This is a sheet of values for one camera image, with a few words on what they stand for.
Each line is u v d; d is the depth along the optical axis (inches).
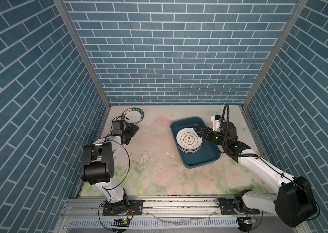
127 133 33.5
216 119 29.5
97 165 18.7
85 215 29.1
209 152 36.6
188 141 37.5
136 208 29.2
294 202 15.9
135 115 45.0
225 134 24.4
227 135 24.4
